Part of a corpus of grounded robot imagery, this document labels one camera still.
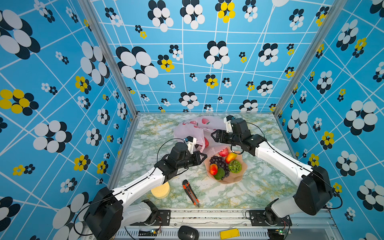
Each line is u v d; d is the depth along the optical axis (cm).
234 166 84
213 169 83
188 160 67
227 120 75
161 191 79
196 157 68
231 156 90
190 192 81
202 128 81
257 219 72
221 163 87
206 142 98
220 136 73
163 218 73
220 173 83
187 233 68
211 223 73
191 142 72
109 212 40
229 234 69
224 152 89
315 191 42
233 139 68
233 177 84
